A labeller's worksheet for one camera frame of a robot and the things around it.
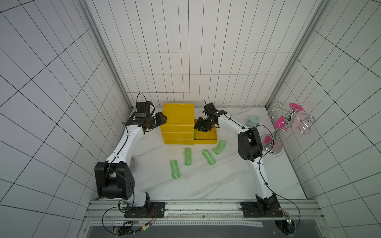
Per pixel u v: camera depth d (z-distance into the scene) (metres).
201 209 0.74
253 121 1.00
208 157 0.90
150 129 0.73
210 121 0.79
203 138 0.98
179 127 0.82
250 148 0.61
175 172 0.83
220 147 0.95
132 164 0.84
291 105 0.85
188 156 0.90
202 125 0.90
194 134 1.03
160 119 0.74
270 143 0.96
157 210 0.72
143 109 0.64
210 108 0.85
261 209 0.65
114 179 0.42
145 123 0.61
